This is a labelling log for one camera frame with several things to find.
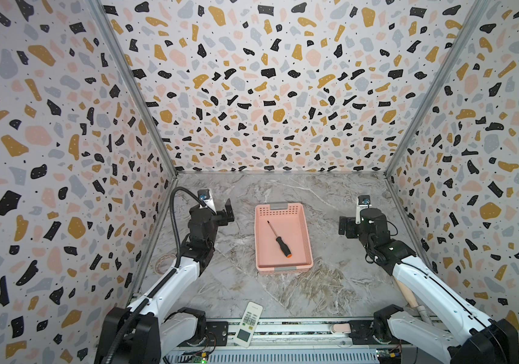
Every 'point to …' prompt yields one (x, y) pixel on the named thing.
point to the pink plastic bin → (288, 221)
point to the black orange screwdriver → (287, 251)
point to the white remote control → (247, 326)
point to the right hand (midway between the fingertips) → (351, 213)
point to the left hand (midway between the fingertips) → (216, 198)
